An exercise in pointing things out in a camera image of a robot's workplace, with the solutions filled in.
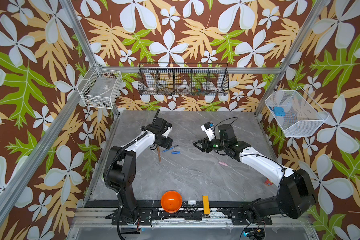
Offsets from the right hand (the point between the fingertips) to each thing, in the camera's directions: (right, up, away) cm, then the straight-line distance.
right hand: (196, 143), depth 81 cm
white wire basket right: (+57, +17, +1) cm, 59 cm away
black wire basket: (-6, +41, +17) cm, 45 cm away
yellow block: (+5, -33, -2) cm, 33 cm away
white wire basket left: (-55, +31, +5) cm, 63 cm away
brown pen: (-23, -6, +18) cm, 30 cm away
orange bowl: (-13, -30, -4) cm, 33 cm away
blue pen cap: (-13, -8, +18) cm, 24 cm away
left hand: (-18, 0, +14) cm, 22 cm away
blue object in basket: (+49, +18, +5) cm, 53 cm away
